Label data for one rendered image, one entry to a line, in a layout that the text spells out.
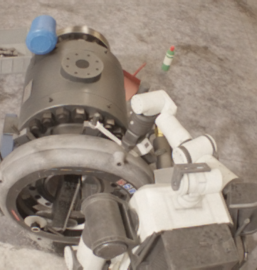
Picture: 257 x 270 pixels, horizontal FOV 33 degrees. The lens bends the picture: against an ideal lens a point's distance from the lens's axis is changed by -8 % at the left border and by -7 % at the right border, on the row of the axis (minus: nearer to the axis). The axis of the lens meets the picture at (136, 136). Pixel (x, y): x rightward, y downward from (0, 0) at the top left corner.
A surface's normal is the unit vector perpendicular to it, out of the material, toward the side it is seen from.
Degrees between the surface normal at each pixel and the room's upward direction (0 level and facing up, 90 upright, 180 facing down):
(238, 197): 23
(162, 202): 1
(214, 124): 0
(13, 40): 90
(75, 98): 5
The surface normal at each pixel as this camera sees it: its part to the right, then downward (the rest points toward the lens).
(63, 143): 0.03, -0.65
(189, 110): 0.24, -0.66
